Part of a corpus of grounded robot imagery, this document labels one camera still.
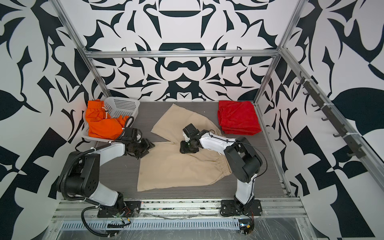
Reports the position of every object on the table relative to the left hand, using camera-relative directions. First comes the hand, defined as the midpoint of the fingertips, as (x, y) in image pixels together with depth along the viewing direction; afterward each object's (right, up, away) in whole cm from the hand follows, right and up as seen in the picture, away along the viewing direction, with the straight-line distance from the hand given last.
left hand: (152, 145), depth 93 cm
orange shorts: (-33, +12, +2) cm, 35 cm away
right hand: (+19, -2, -3) cm, 19 cm away
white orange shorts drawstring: (-34, +22, +9) cm, 41 cm away
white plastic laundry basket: (-32, +24, +19) cm, 44 cm away
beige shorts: (+8, -11, -6) cm, 15 cm away
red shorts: (+58, +17, +17) cm, 63 cm away
